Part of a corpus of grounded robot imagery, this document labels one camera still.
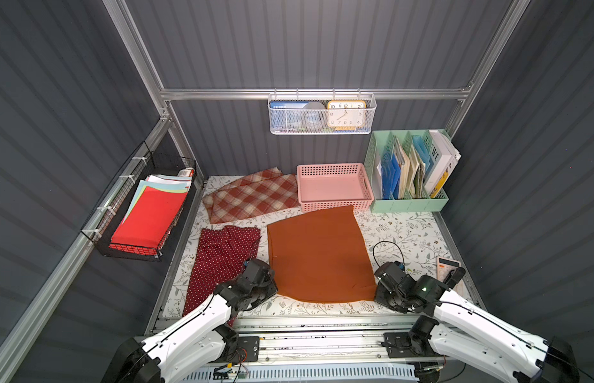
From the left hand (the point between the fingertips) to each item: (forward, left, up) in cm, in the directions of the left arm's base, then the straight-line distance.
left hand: (276, 285), depth 82 cm
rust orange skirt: (+14, -17, -6) cm, 23 cm away
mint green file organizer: (+41, -53, +17) cm, 69 cm away
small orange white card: (+8, -64, -2) cm, 64 cm away
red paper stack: (+16, +38, +23) cm, 47 cm away
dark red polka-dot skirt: (+12, +23, -3) cm, 26 cm away
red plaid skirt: (+46, +14, -3) cm, 48 cm away
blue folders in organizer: (+40, -46, +14) cm, 63 cm away
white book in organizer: (+43, -65, +22) cm, 81 cm away
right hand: (-4, -35, +1) cm, 35 cm away
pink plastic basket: (+51, -24, -3) cm, 57 cm away
